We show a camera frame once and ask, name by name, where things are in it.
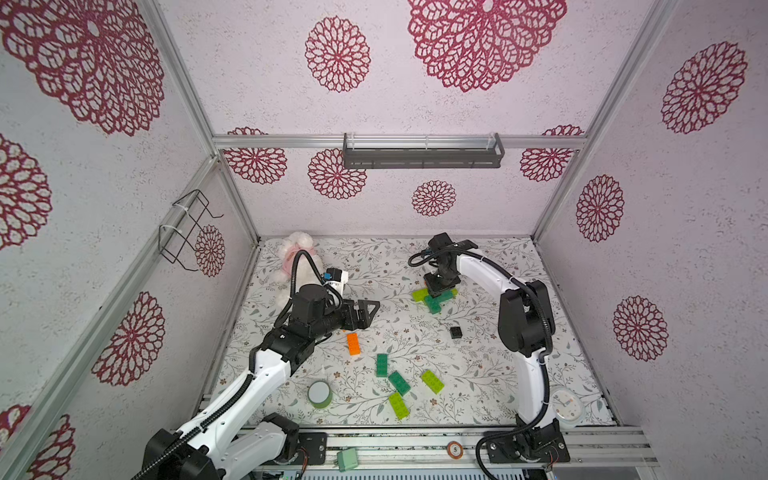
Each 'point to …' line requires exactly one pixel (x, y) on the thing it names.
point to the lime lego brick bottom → (399, 406)
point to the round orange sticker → (455, 450)
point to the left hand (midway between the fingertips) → (366, 305)
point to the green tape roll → (319, 394)
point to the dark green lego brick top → (437, 300)
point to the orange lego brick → (354, 344)
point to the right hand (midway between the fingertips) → (433, 284)
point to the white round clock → (568, 405)
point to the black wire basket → (186, 210)
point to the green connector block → (347, 459)
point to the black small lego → (456, 332)
